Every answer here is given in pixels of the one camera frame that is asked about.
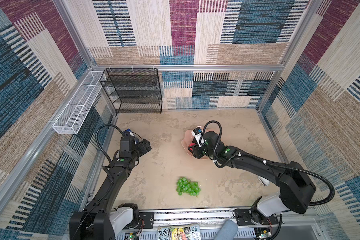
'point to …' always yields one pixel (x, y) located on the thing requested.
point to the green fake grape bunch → (184, 185)
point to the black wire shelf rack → (133, 90)
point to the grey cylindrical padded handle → (227, 231)
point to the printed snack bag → (179, 232)
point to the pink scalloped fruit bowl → (187, 139)
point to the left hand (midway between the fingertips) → (144, 142)
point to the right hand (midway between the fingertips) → (192, 148)
